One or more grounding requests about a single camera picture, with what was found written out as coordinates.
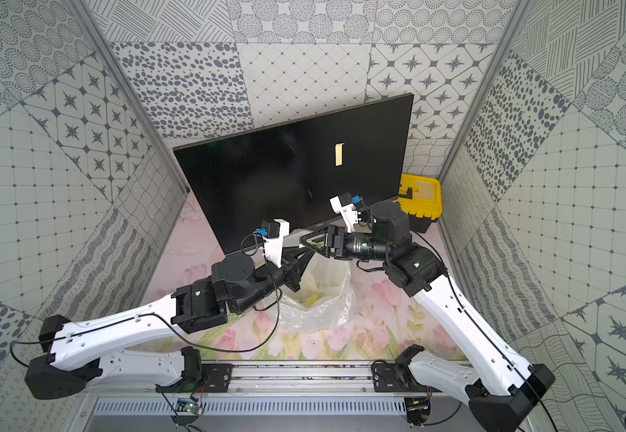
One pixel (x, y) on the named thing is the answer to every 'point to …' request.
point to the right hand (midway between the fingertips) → (307, 246)
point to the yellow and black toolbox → (420, 196)
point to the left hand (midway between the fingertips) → (313, 239)
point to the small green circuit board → (193, 408)
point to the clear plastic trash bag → (325, 301)
